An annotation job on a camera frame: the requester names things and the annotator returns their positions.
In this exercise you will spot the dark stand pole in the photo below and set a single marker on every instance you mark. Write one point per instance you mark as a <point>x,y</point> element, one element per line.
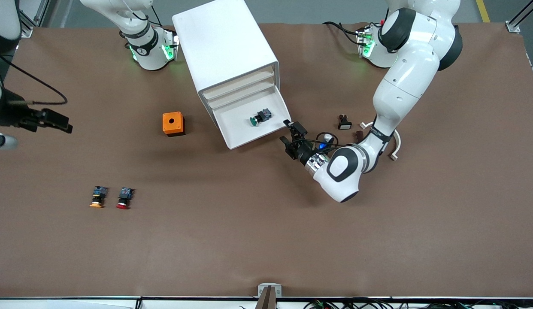
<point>268,300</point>

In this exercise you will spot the black white square switch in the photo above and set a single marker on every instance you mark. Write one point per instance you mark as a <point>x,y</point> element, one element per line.
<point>344,124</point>

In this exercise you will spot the yellow push button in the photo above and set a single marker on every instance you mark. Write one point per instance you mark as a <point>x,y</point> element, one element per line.
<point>98,196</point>

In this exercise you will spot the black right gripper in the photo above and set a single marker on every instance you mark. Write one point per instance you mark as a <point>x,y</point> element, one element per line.
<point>12,115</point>

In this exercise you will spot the green push button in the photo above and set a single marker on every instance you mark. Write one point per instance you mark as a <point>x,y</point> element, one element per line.
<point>261,116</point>

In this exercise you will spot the brown terminal block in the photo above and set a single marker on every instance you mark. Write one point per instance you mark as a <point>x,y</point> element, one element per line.
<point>358,137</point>

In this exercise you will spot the brown table mat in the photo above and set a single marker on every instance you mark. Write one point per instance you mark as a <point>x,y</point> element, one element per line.
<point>266,236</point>

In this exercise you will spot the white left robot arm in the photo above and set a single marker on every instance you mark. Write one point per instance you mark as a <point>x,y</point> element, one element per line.
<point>399,86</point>

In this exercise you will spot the aluminium frame post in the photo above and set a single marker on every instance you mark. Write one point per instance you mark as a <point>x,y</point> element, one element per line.
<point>512,27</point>
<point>27,31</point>

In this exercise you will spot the red push button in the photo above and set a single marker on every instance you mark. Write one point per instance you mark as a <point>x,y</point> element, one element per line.
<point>125,197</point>

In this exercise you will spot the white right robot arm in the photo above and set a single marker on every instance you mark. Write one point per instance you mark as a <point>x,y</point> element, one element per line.
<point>148,47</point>

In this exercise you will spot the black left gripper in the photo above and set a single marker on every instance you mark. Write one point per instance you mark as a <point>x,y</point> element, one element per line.
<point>303,150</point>

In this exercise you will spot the grey metal bracket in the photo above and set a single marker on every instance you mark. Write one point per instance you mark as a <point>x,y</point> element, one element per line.
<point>261,291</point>

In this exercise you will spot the orange button enclosure box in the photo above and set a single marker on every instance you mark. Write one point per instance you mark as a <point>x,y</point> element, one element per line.
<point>172,122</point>

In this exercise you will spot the white plastic drawer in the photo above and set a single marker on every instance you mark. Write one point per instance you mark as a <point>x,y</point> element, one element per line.
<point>245,91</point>
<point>245,101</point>
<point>245,80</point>
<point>245,133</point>

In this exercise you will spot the white drawer cabinet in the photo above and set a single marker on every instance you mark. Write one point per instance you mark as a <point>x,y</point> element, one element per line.
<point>223,43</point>

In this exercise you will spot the white curved plastic bracket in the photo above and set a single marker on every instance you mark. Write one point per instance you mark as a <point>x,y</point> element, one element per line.
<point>396,153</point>

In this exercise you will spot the white table edge profile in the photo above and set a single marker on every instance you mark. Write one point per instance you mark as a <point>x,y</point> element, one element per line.
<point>77,304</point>

